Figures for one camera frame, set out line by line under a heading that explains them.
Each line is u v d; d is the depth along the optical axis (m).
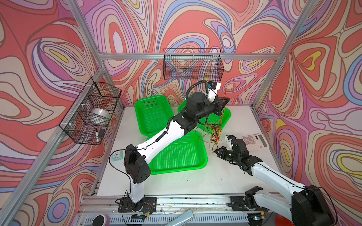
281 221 0.70
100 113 0.73
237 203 0.73
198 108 0.53
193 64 0.96
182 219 0.65
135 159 0.44
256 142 0.95
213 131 0.76
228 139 0.79
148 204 0.73
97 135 0.72
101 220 0.65
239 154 0.65
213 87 0.57
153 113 1.15
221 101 0.58
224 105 0.64
